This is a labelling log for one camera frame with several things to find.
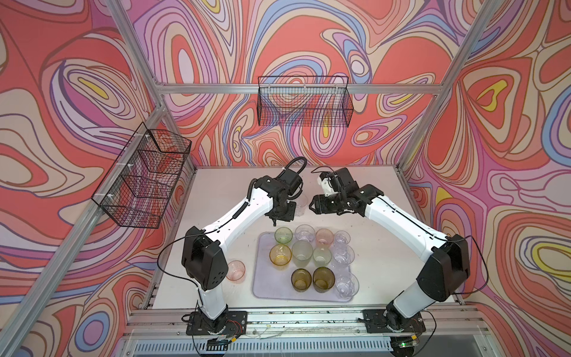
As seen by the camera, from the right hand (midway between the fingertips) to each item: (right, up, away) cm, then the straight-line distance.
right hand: (317, 211), depth 82 cm
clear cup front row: (-4, -10, +9) cm, 14 cm away
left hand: (-10, -2, 0) cm, 11 cm away
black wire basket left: (-64, +10, -4) cm, 65 cm away
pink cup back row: (+4, -12, +9) cm, 15 cm away
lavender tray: (-17, -27, +1) cm, 31 cm away
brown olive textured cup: (+2, -25, -1) cm, 25 cm away
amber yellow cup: (-14, -18, +4) cm, 23 cm away
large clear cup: (+11, -27, -2) cm, 29 cm away
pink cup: (-31, -23, +2) cm, 39 cm away
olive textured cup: (-6, -25, -2) cm, 26 cm away
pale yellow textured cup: (-6, -16, +2) cm, 17 cm away
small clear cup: (+11, -11, +5) cm, 16 cm away
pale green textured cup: (+2, -19, +5) cm, 20 cm away
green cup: (-13, -11, +8) cm, 18 cm away
